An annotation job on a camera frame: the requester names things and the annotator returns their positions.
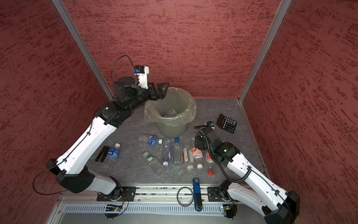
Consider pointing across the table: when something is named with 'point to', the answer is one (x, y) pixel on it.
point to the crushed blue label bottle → (152, 140)
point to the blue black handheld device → (197, 195)
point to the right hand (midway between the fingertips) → (201, 142)
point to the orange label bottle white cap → (188, 155)
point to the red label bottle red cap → (210, 164)
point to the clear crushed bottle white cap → (168, 152)
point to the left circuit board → (111, 207)
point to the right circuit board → (230, 210)
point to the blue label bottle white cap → (112, 157)
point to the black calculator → (226, 123)
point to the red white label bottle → (198, 155)
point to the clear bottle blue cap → (177, 151)
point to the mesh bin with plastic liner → (177, 109)
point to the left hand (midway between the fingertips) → (160, 86)
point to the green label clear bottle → (154, 164)
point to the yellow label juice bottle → (171, 113)
